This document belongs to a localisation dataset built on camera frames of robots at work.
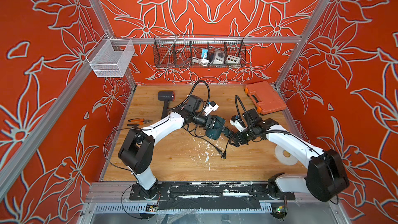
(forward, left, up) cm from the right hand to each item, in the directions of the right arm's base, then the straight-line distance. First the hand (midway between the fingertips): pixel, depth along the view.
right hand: (232, 138), depth 82 cm
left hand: (+1, +7, +10) cm, 12 cm away
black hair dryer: (+31, +41, -1) cm, 52 cm away
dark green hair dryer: (-2, +8, +14) cm, 16 cm away
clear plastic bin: (+40, +73, +24) cm, 87 cm away
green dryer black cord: (-6, +4, -7) cm, 10 cm away
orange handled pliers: (+13, +58, -6) cm, 60 cm away
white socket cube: (+43, -2, +21) cm, 48 cm away
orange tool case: (+33, -28, -4) cm, 44 cm away
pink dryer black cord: (-3, +7, -8) cm, 11 cm away
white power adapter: (+41, +7, +24) cm, 48 cm away
